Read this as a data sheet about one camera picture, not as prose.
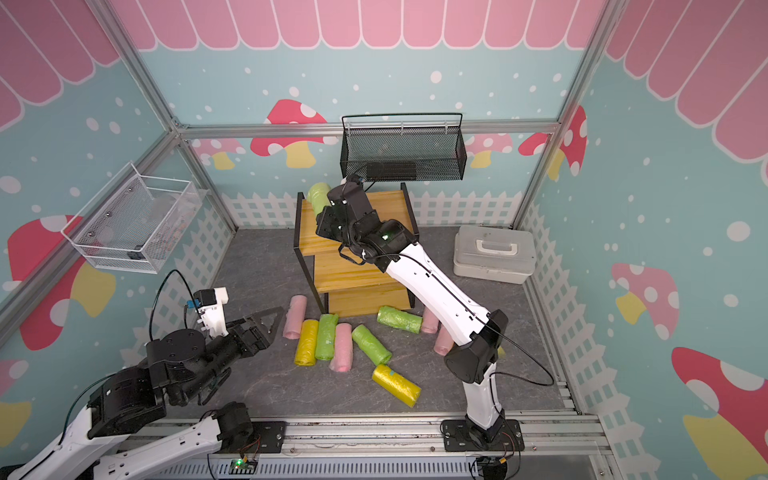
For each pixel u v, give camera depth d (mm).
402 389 781
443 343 865
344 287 839
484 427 623
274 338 549
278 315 592
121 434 418
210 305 525
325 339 871
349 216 492
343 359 826
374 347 871
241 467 728
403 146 943
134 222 1163
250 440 691
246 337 523
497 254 961
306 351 851
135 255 684
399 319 908
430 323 896
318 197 725
